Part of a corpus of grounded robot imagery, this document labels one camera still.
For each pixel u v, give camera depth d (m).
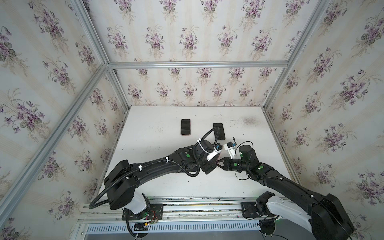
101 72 0.86
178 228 0.76
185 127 1.08
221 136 1.01
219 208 0.75
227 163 0.70
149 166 0.46
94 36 0.80
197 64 1.05
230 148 0.75
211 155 0.68
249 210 0.73
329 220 0.40
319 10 0.73
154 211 0.73
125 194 0.40
